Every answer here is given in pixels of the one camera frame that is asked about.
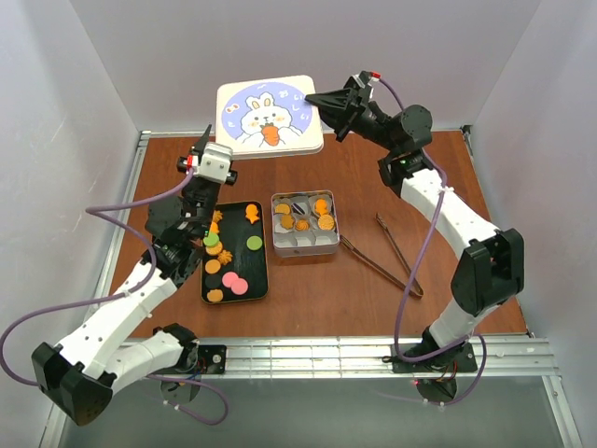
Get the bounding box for black sandwich cookie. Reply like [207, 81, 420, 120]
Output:
[204, 274, 222, 289]

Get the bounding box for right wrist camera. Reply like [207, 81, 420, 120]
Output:
[353, 70, 381, 89]

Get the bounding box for plain orange round cookie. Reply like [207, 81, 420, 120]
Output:
[204, 259, 221, 274]

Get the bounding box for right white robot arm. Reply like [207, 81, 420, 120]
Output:
[305, 71, 524, 364]

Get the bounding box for orange scalloped cookie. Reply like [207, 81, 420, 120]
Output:
[206, 288, 224, 303]

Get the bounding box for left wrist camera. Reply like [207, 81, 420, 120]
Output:
[176, 142, 238, 186]

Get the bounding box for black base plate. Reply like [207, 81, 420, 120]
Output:
[382, 343, 481, 374]
[188, 344, 228, 375]

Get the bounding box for silver cookie tin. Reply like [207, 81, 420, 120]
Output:
[271, 189, 340, 258]

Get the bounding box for silver tin lid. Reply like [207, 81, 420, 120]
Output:
[215, 75, 324, 160]

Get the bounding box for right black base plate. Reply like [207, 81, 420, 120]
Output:
[382, 343, 481, 374]

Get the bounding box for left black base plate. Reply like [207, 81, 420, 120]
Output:
[188, 344, 228, 375]

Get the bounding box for pink sandwich cookie upper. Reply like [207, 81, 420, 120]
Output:
[222, 272, 239, 288]

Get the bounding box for orange fish cookie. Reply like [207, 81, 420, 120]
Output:
[245, 203, 260, 224]
[313, 198, 328, 216]

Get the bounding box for orange waffle cookie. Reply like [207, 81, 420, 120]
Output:
[274, 203, 291, 215]

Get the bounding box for orange bear cookie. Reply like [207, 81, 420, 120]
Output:
[280, 215, 295, 230]

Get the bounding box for silver metal tongs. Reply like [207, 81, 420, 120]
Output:
[340, 212, 412, 291]

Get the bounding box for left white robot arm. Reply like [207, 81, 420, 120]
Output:
[32, 133, 221, 426]

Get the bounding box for orange dotted round cookie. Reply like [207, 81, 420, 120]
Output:
[317, 214, 336, 231]

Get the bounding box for orange flower cookie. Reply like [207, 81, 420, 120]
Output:
[217, 249, 233, 266]

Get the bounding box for pink sandwich cookie lower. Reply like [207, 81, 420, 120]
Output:
[230, 278, 249, 296]

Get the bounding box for black cookie tray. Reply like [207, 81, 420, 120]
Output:
[201, 201, 269, 304]

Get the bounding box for green topped sandwich cookie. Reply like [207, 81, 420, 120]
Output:
[202, 231, 223, 256]

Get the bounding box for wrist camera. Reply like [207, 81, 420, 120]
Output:
[176, 142, 238, 186]
[353, 70, 381, 89]

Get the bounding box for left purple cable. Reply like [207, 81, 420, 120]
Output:
[0, 170, 229, 426]

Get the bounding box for pink sandwich cookie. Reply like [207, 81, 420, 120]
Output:
[230, 278, 249, 296]
[222, 272, 239, 288]

